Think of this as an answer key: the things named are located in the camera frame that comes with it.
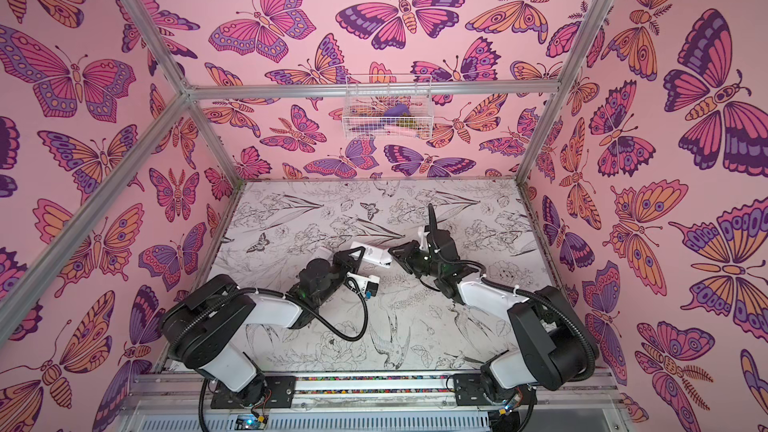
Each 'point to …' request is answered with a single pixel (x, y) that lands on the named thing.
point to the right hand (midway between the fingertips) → (388, 248)
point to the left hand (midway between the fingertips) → (359, 240)
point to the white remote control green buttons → (372, 254)
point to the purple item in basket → (398, 110)
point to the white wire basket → (388, 107)
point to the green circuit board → (248, 422)
